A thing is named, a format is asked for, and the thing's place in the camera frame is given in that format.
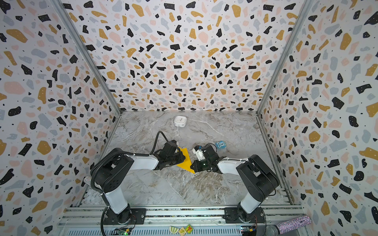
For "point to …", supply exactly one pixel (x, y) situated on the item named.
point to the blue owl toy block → (221, 145)
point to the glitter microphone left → (87, 179)
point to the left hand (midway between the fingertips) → (187, 156)
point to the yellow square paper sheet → (186, 164)
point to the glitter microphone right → (274, 230)
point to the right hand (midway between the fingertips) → (188, 165)
